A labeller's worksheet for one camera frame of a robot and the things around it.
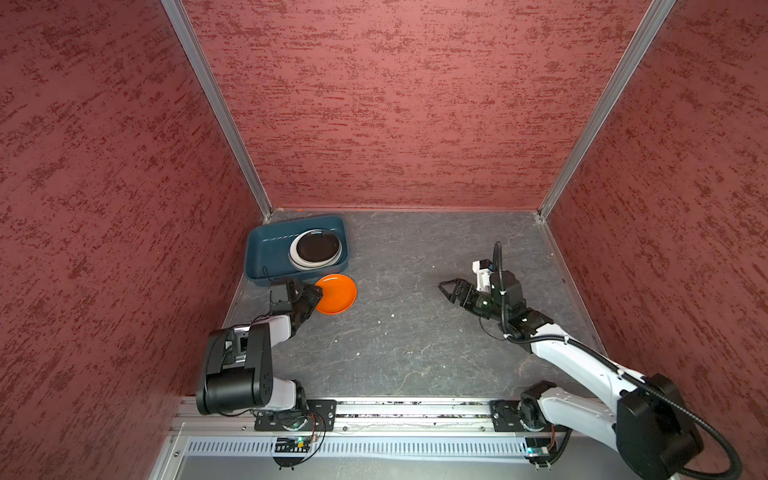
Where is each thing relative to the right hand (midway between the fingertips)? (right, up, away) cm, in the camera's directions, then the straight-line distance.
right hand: (444, 297), depth 82 cm
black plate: (-41, +14, +19) cm, 47 cm away
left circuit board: (-39, -34, -11) cm, 53 cm away
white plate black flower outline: (-43, +8, +15) cm, 46 cm away
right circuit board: (+22, -35, -10) cm, 42 cm away
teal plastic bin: (-60, +9, +22) cm, 64 cm away
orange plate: (-32, -2, +12) cm, 34 cm away
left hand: (-38, -3, +12) cm, 40 cm away
